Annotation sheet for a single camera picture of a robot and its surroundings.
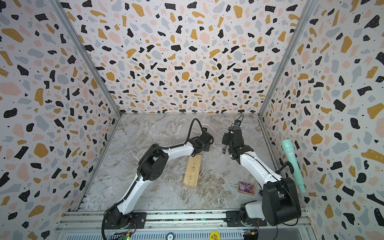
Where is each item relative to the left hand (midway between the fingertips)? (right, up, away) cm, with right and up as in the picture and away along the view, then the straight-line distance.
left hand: (210, 143), depth 102 cm
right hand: (+12, +7, -14) cm, 20 cm away
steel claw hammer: (+8, -3, -11) cm, 13 cm away
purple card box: (+20, -23, -18) cm, 36 cm away
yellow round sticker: (0, -40, -32) cm, 51 cm away
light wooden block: (-12, -15, -15) cm, 24 cm away
